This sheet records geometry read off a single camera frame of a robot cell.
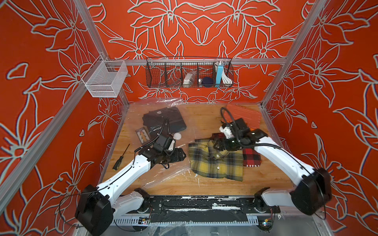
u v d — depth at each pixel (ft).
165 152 2.13
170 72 3.29
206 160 2.79
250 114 3.46
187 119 3.55
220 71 2.81
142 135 3.22
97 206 1.27
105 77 3.10
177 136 3.24
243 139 1.94
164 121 3.53
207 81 3.13
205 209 2.39
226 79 2.99
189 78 3.02
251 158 2.84
